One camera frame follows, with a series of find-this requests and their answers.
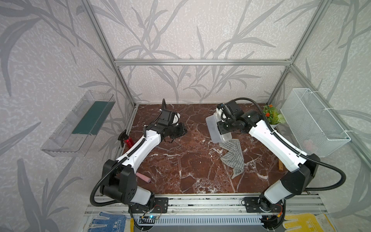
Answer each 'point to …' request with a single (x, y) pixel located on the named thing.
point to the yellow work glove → (308, 222)
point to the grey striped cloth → (234, 158)
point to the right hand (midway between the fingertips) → (218, 126)
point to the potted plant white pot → (272, 116)
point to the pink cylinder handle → (143, 177)
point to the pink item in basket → (307, 144)
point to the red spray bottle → (125, 140)
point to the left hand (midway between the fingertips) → (188, 130)
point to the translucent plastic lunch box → (215, 136)
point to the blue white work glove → (115, 223)
